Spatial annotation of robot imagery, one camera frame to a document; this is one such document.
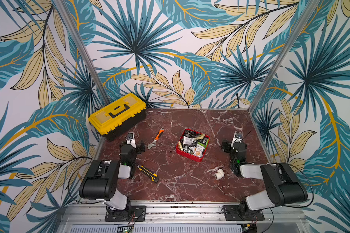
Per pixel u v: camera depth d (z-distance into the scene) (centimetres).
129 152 69
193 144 97
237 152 70
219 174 84
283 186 46
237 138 78
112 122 90
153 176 84
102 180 45
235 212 73
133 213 72
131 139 77
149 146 98
